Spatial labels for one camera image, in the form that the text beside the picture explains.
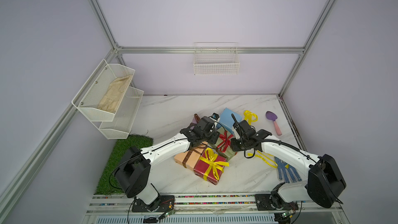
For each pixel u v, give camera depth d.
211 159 0.80
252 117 1.08
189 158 0.82
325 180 0.42
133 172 0.43
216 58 0.95
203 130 0.63
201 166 0.79
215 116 0.74
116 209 0.73
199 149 0.85
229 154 0.84
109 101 0.76
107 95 0.79
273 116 1.06
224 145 0.86
